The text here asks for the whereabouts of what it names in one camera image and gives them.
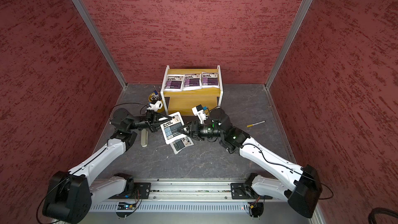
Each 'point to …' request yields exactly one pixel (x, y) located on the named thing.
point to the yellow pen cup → (160, 110)
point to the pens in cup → (156, 96)
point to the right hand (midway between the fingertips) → (179, 135)
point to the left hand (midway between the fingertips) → (169, 123)
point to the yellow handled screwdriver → (254, 124)
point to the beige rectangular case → (144, 138)
